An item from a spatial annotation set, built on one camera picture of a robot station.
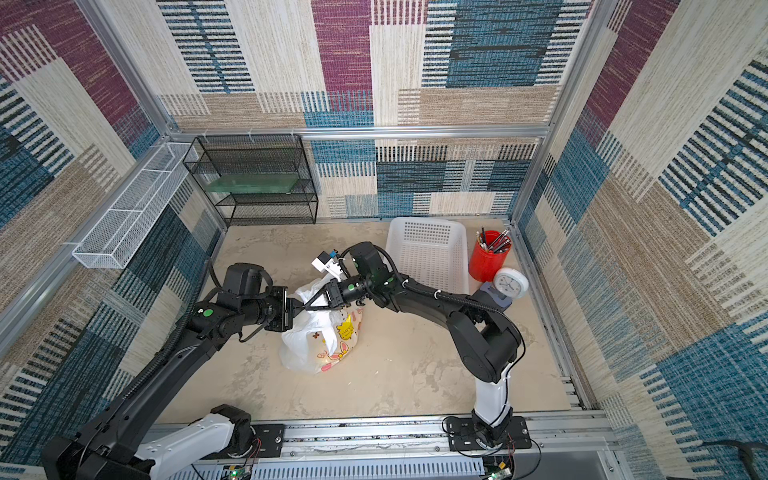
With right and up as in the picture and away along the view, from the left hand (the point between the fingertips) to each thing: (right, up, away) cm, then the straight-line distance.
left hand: (314, 296), depth 75 cm
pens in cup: (+54, +14, +22) cm, 60 cm away
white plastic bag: (0, -11, +4) cm, 12 cm away
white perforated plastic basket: (+34, +11, +36) cm, 50 cm away
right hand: (0, -3, -1) cm, 3 cm away
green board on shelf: (-23, +32, +19) cm, 44 cm away
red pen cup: (+49, +7, +22) cm, 54 cm away
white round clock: (+57, +1, +20) cm, 60 cm away
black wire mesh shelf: (-25, +43, +26) cm, 56 cm away
